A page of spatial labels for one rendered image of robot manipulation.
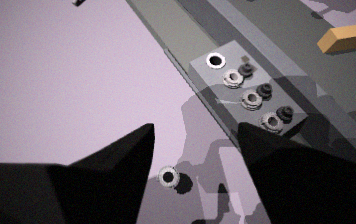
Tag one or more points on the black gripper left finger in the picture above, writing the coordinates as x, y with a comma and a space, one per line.
108, 190

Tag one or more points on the white cylinder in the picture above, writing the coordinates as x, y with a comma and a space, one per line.
170, 170

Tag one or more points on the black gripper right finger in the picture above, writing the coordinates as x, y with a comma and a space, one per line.
298, 184

